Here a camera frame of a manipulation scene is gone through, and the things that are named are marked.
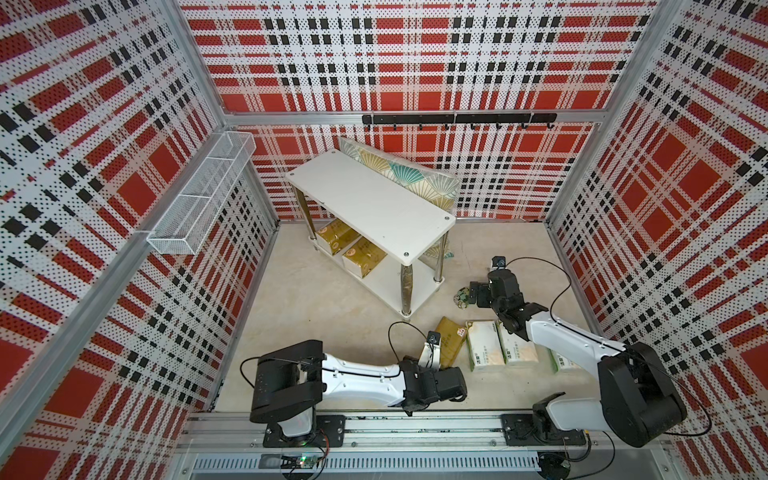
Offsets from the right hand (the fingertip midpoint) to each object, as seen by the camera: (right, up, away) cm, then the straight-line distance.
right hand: (490, 284), depth 90 cm
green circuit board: (-52, -39, -21) cm, 69 cm away
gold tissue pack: (-49, +15, +8) cm, 53 cm away
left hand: (-17, -22, -9) cm, 29 cm away
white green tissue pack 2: (+4, -17, -8) cm, 19 cm away
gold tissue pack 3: (-13, -14, -7) cm, 20 cm away
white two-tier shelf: (-34, +16, -17) cm, 41 cm away
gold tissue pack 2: (-40, +9, +3) cm, 41 cm away
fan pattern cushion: (-17, +27, -10) cm, 34 cm away
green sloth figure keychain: (-7, -5, +6) cm, 11 cm away
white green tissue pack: (-4, -16, -7) cm, 18 cm away
